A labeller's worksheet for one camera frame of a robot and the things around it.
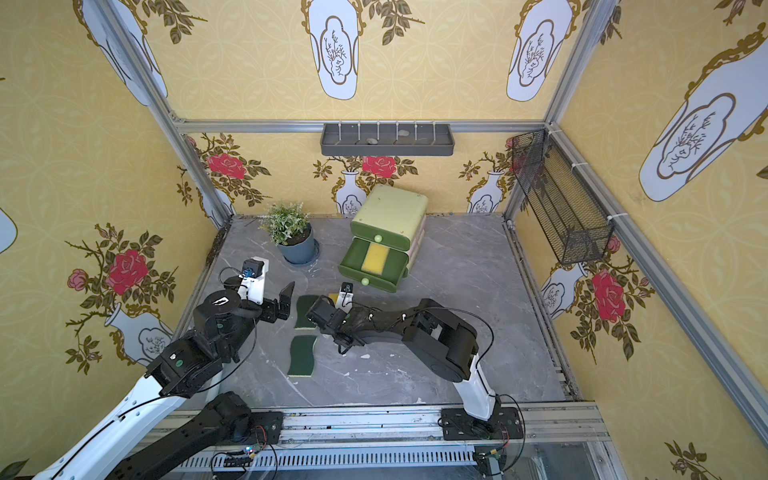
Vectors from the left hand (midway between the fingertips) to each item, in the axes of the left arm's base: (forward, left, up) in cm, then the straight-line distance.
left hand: (278, 279), depth 70 cm
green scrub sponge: (-9, -1, -26) cm, 27 cm away
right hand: (0, -9, -26) cm, 28 cm away
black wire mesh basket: (+22, -78, 0) cm, 81 cm away
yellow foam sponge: (+19, -23, -19) cm, 35 cm away
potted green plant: (+26, +5, -10) cm, 29 cm away
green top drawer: (+20, -24, -8) cm, 32 cm away
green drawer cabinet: (+24, -27, -4) cm, 37 cm away
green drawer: (+14, -28, -18) cm, 36 cm away
